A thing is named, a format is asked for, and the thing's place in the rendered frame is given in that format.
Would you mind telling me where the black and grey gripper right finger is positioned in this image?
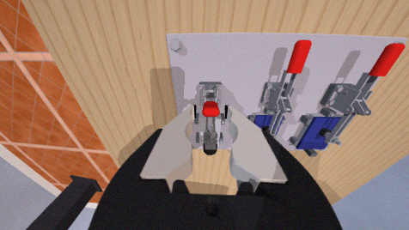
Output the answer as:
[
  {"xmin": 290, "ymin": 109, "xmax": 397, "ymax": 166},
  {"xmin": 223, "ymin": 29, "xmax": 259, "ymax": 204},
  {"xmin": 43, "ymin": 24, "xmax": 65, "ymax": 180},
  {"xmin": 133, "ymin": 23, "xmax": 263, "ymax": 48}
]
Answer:
[{"xmin": 225, "ymin": 105, "xmax": 343, "ymax": 230}]

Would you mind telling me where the blue rectangular block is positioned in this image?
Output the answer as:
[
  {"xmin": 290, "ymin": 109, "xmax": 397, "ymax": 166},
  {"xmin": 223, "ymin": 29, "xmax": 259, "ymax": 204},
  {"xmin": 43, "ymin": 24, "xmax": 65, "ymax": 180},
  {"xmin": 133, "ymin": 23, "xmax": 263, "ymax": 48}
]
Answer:
[
  {"xmin": 295, "ymin": 114, "xmax": 343, "ymax": 149},
  {"xmin": 253, "ymin": 113, "xmax": 284, "ymax": 129}
]

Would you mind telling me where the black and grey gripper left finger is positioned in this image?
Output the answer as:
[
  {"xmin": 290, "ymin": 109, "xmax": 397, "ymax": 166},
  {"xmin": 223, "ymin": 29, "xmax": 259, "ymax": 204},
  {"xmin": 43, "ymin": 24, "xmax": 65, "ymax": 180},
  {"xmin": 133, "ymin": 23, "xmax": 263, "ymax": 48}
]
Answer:
[{"xmin": 88, "ymin": 104, "xmax": 196, "ymax": 230}]

